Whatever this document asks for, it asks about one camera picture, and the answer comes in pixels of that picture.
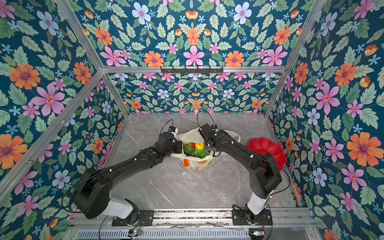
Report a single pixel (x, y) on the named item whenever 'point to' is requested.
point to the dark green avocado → (188, 150)
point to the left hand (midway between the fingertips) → (184, 141)
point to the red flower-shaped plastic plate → (264, 146)
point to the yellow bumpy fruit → (200, 146)
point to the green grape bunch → (200, 153)
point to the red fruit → (192, 144)
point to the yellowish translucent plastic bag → (195, 163)
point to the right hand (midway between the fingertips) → (216, 143)
